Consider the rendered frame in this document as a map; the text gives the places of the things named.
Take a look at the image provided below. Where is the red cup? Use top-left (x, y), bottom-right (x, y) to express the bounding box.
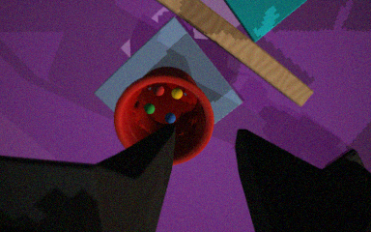
top-left (114, 67), bottom-right (214, 165)

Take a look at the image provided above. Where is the green marble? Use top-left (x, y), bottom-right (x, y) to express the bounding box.
top-left (144, 103), bottom-right (155, 114)

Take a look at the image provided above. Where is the blue marble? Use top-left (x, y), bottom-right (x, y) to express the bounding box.
top-left (165, 113), bottom-right (176, 124)

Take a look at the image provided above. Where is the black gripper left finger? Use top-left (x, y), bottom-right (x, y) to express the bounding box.
top-left (0, 125), bottom-right (176, 232)

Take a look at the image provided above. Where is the red marble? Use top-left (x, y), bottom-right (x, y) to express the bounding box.
top-left (153, 84), bottom-right (164, 96)

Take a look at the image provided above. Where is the tan flat bar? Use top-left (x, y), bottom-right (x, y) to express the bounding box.
top-left (157, 0), bottom-right (313, 106)

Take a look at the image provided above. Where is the yellow marble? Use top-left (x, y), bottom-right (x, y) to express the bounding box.
top-left (171, 88), bottom-right (183, 99)

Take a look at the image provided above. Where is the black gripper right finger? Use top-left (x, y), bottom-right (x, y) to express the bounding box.
top-left (236, 129), bottom-right (371, 232)

